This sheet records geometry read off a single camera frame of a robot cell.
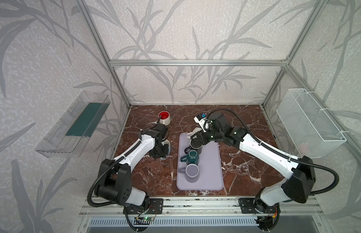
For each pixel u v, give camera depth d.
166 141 0.76
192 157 0.80
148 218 0.70
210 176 0.84
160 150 0.75
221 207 0.75
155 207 0.73
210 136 0.64
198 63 0.94
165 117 1.05
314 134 0.62
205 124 0.66
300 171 0.42
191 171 0.79
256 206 0.66
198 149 0.85
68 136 0.63
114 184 0.42
